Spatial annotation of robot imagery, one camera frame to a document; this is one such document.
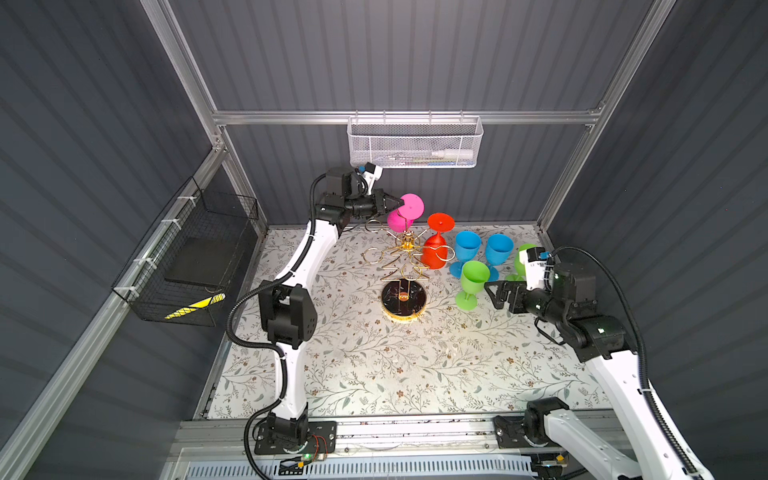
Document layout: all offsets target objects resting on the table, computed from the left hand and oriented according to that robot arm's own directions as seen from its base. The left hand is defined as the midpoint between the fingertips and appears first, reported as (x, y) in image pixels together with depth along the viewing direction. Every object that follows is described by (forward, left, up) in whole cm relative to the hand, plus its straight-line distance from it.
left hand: (403, 201), depth 81 cm
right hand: (-25, -23, -7) cm, 34 cm away
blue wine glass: (-3, -21, -17) cm, 27 cm away
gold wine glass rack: (-12, 0, -33) cm, 35 cm away
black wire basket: (-16, +56, -5) cm, 58 cm away
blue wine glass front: (-1, -33, -21) cm, 39 cm away
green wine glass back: (-11, -21, -21) cm, 32 cm away
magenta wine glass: (-3, 0, -3) cm, 4 cm away
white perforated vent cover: (-58, -20, -34) cm, 71 cm away
